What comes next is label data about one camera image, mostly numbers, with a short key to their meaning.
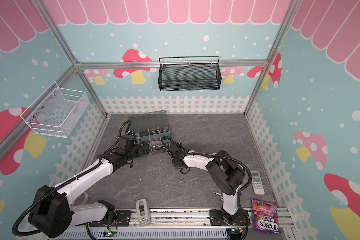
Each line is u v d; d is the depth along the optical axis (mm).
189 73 940
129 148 670
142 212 738
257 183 849
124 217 744
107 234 726
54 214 399
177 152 736
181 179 867
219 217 742
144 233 712
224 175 484
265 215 727
